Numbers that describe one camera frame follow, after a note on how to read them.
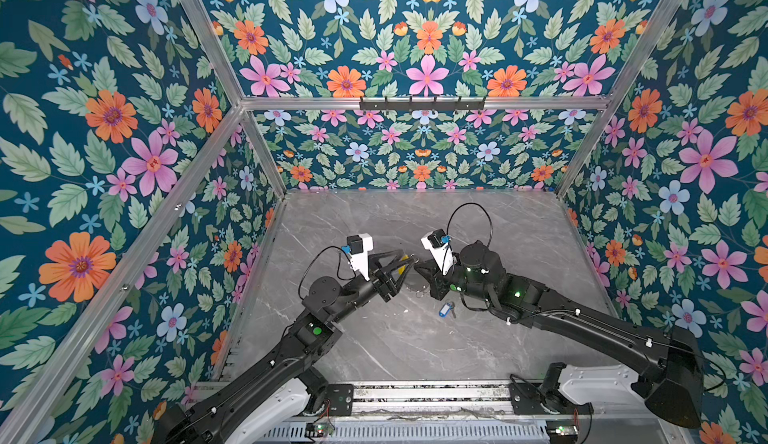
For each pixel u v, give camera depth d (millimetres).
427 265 638
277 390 573
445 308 890
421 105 930
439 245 594
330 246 528
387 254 661
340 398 737
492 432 764
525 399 734
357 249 575
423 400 750
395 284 598
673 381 380
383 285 583
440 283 605
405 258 660
